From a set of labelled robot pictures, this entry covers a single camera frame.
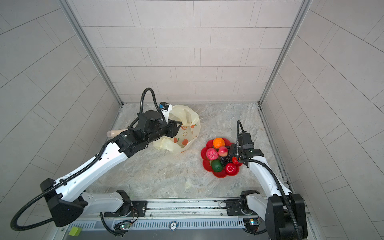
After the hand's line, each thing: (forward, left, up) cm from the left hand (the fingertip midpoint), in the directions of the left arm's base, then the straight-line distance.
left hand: (182, 121), depth 70 cm
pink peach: (-5, -22, -19) cm, 29 cm away
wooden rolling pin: (+9, +47, -26) cm, 54 cm away
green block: (-40, +44, -26) cm, 65 cm away
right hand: (-1, -29, -23) cm, 37 cm away
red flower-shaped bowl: (-13, -24, -23) cm, 36 cm away
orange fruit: (+1, -20, -20) cm, 28 cm away
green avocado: (-12, -18, -24) cm, 32 cm away
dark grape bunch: (-8, -23, -24) cm, 34 cm away
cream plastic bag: (+9, -1, -22) cm, 24 cm away
